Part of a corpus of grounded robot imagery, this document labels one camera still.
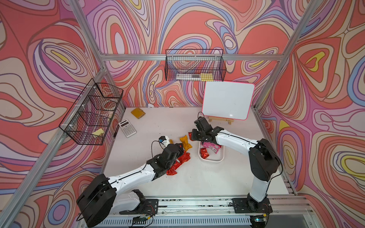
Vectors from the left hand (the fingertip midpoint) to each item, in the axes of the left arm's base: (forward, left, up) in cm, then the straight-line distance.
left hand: (184, 145), depth 82 cm
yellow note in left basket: (0, +44, +14) cm, 46 cm away
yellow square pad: (+39, +39, -13) cm, 57 cm away
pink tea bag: (+4, -20, -8) cm, 22 cm away
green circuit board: (-34, +23, -16) cm, 44 cm away
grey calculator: (+22, +43, -12) cm, 50 cm away
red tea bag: (-11, +7, -10) cm, 17 cm away
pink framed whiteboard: (+36, -33, +4) cm, 49 cm away
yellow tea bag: (+8, -1, -8) cm, 11 cm away
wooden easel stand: (+29, -26, -9) cm, 40 cm away
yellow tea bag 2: (+10, +9, -12) cm, 18 cm away
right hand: (+9, -6, -5) cm, 12 cm away
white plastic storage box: (-2, -19, -11) cm, 22 cm away
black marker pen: (+23, +54, -17) cm, 61 cm away
